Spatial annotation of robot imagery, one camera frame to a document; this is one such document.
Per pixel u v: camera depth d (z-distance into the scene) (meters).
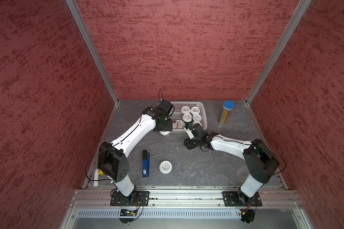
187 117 1.03
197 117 1.03
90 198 0.78
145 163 0.82
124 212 0.72
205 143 0.68
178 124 0.98
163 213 0.77
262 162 0.47
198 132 0.71
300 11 0.72
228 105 0.91
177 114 1.10
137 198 0.73
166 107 0.64
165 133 0.82
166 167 0.79
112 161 0.43
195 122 0.98
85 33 0.80
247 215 0.70
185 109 1.05
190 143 0.81
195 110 1.04
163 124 0.69
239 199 0.65
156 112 0.58
